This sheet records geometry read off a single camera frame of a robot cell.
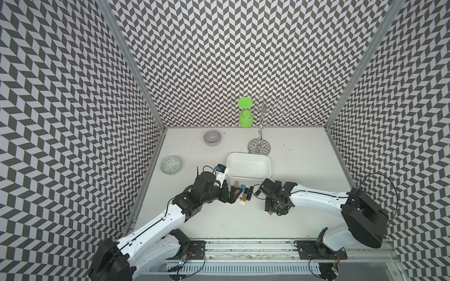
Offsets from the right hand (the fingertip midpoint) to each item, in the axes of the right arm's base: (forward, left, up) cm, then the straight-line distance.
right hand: (272, 211), depth 84 cm
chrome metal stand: (+37, +2, +4) cm, 37 cm away
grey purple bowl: (+44, +32, +5) cm, 54 cm away
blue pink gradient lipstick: (+12, +14, +1) cm, 18 cm away
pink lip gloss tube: (-1, +1, +2) cm, 3 cm away
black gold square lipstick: (+5, +14, +3) cm, 15 cm away
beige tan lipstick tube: (+14, +17, +2) cm, 22 cm away
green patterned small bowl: (+25, +55, +3) cm, 60 cm away
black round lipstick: (+9, +10, +2) cm, 14 cm away
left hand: (+5, +18, +14) cm, 24 cm away
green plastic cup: (+32, +12, +33) cm, 48 cm away
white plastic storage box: (+24, +10, +2) cm, 26 cm away
